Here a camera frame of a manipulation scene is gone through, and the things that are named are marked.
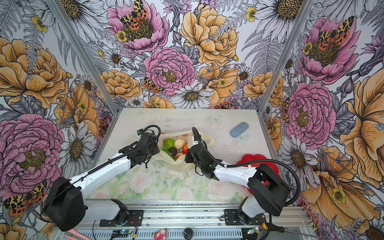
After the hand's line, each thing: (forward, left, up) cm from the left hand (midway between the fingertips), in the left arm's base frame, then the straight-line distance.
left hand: (153, 150), depth 86 cm
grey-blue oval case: (+22, -55, -9) cm, 60 cm away
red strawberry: (+4, -18, -6) cm, 19 cm away
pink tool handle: (-37, +32, -11) cm, 51 cm away
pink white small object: (-38, -8, -8) cm, 40 cm away
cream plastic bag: (-6, -7, -1) cm, 9 cm away
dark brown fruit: (+4, -10, -7) cm, 13 cm away
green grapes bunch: (+5, -6, -6) cm, 10 cm away
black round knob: (-38, -20, 0) cm, 43 cm away
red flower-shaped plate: (-1, -57, -7) cm, 57 cm away
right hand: (-2, -19, -1) cm, 20 cm away
